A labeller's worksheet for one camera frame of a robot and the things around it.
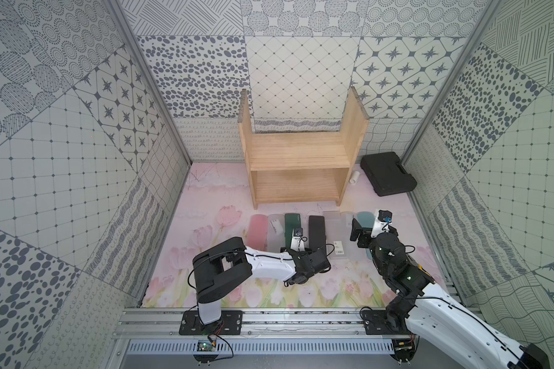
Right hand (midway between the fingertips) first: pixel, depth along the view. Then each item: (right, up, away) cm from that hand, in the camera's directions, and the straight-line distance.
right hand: (367, 223), depth 79 cm
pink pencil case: (-41, -7, +16) cm, 44 cm away
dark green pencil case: (-26, -2, +16) cm, 31 cm away
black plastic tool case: (+21, +19, +33) cm, 43 cm away
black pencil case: (-16, -7, +14) cm, 22 cm away
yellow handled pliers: (+22, -18, +6) cm, 29 cm away
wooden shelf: (-23, +20, +3) cm, 31 cm away
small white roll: (+5, +18, +30) cm, 35 cm away
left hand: (-23, -11, +8) cm, 27 cm away
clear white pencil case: (-33, -7, +16) cm, 37 cm away
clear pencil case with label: (-7, -9, +18) cm, 21 cm away
